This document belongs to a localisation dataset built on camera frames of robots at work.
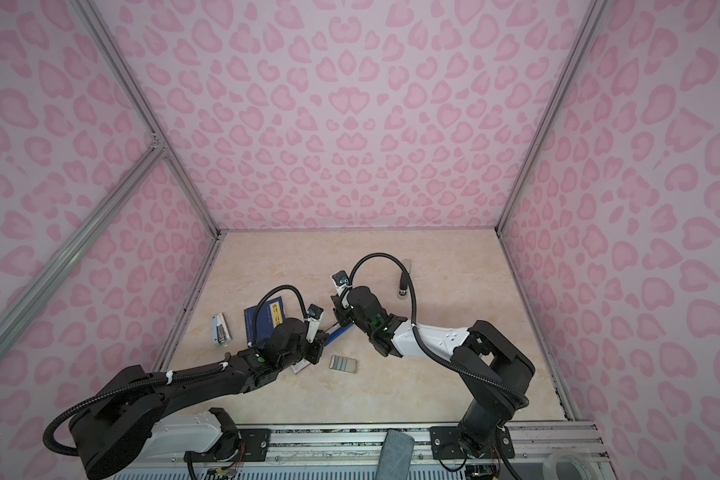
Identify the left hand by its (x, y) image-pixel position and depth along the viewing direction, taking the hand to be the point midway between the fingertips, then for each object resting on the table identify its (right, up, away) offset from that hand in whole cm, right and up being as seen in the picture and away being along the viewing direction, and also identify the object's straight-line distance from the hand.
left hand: (328, 329), depth 85 cm
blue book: (-20, +2, +10) cm, 22 cm away
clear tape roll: (+61, -25, -18) cm, 68 cm away
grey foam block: (+18, -26, -16) cm, 35 cm away
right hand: (+3, +10, -1) cm, 11 cm away
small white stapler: (-33, -3, +5) cm, 33 cm away
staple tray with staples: (+4, -10, +1) cm, 11 cm away
